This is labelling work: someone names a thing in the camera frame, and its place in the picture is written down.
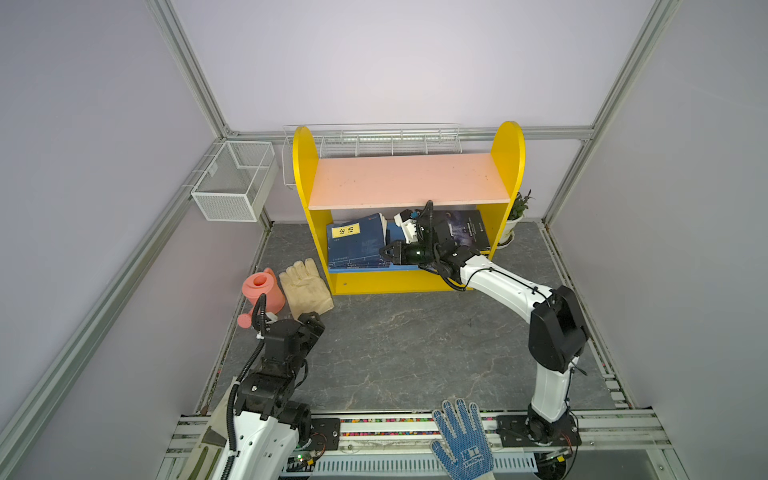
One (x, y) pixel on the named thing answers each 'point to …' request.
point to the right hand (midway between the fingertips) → (380, 253)
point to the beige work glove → (305, 290)
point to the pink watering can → (259, 283)
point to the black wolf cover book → (465, 227)
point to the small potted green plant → (519, 207)
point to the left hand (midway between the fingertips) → (313, 327)
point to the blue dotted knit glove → (465, 452)
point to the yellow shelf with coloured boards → (392, 223)
